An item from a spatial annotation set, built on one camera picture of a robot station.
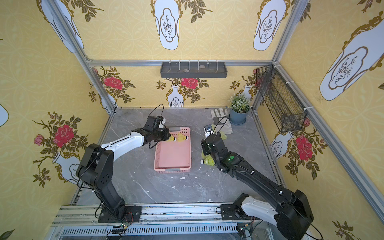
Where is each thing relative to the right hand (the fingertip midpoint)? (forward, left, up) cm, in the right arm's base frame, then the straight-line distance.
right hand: (206, 140), depth 80 cm
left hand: (+9, +21, -9) cm, 24 cm away
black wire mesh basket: (+16, -46, +5) cm, 48 cm away
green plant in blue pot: (+29, -22, -4) cm, 37 cm away
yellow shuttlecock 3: (-1, +1, -18) cm, 18 cm away
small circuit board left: (-40, +41, -20) cm, 61 cm away
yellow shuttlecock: (+11, +16, -16) cm, 25 cm away
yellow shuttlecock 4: (-4, -2, -16) cm, 16 cm away
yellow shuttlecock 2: (+9, +22, -14) cm, 27 cm away
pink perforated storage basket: (-2, +20, -17) cm, 26 cm away
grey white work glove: (+29, -12, -19) cm, 37 cm away
